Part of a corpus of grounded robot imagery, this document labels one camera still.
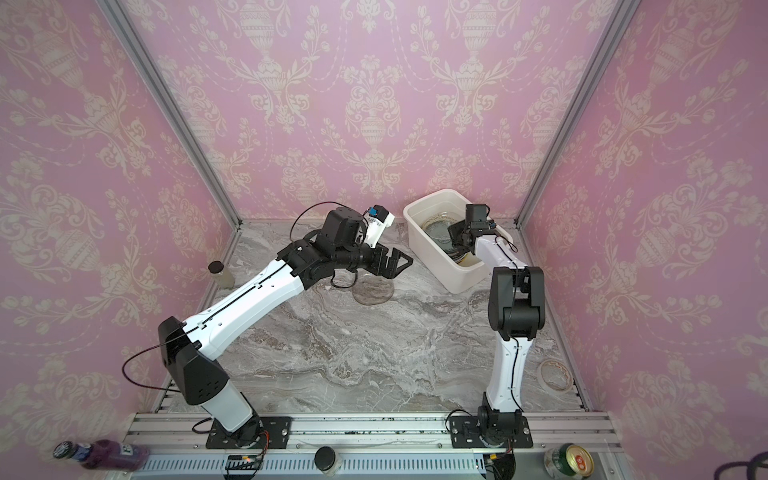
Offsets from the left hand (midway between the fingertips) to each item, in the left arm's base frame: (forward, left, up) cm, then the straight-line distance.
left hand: (401, 258), depth 71 cm
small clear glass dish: (+33, -14, -23) cm, 43 cm away
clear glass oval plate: (+10, +9, -30) cm, 33 cm away
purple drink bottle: (-38, +64, -23) cm, 78 cm away
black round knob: (-38, +16, -20) cm, 46 cm away
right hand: (+27, -18, -18) cm, 37 cm away
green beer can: (-38, -36, -19) cm, 55 cm away
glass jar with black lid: (+13, +60, -30) cm, 68 cm away
